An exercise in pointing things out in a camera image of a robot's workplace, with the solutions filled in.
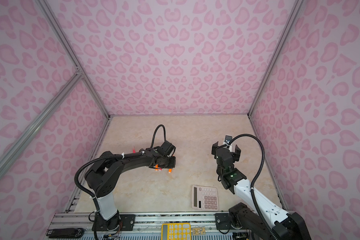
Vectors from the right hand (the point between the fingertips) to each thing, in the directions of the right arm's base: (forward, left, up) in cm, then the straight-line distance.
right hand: (226, 142), depth 80 cm
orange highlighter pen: (-11, +37, -8) cm, 39 cm away
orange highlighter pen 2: (-9, +31, -17) cm, 36 cm away
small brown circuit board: (-38, +15, -18) cm, 45 cm away
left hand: (-4, +28, -17) cm, 33 cm away
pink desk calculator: (-23, +11, -18) cm, 31 cm away
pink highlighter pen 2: (-12, +35, -9) cm, 38 cm away
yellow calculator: (-38, +25, -18) cm, 49 cm away
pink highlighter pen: (+5, +57, -19) cm, 60 cm away
